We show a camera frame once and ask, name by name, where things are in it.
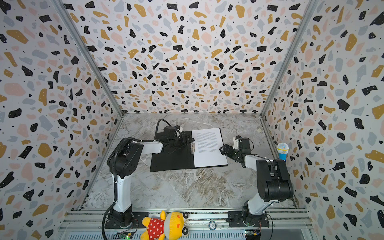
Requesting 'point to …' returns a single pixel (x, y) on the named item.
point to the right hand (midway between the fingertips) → (223, 147)
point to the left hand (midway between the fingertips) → (191, 139)
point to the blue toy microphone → (283, 149)
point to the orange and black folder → (181, 158)
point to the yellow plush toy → (170, 226)
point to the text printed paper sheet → (207, 143)
